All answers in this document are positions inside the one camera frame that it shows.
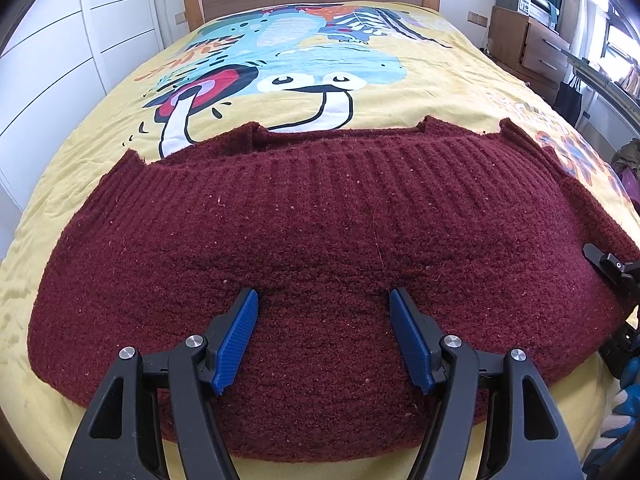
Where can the beige jacket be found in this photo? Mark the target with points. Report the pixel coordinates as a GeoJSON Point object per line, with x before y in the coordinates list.
{"type": "Point", "coordinates": [630, 160]}

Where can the person's right hand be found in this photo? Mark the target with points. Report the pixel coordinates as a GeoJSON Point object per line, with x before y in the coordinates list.
{"type": "Point", "coordinates": [627, 415]}

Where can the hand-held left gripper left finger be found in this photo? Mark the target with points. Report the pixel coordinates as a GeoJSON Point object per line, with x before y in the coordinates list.
{"type": "Point", "coordinates": [235, 345]}

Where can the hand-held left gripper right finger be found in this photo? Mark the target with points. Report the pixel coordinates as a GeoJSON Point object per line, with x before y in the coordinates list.
{"type": "Point", "coordinates": [412, 345]}

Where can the white printer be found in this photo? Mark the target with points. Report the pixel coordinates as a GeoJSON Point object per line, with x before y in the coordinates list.
{"type": "Point", "coordinates": [525, 2]}

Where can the white wardrobe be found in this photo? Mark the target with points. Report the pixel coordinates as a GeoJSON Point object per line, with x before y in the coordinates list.
{"type": "Point", "coordinates": [65, 35]}

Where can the black bag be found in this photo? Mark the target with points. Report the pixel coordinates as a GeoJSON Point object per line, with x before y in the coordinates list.
{"type": "Point", "coordinates": [567, 102]}

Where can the wooden drawer cabinet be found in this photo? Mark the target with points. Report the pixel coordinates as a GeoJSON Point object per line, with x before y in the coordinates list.
{"type": "Point", "coordinates": [535, 50]}

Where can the bed with yellow printed cover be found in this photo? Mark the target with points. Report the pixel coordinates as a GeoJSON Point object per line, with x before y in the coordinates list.
{"type": "Point", "coordinates": [350, 50]}

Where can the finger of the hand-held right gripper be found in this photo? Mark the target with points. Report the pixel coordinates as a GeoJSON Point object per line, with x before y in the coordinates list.
{"type": "Point", "coordinates": [615, 267]}

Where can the maroon knitted sweater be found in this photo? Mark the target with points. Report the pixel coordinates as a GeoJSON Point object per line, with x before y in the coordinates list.
{"type": "Point", "coordinates": [320, 220]}

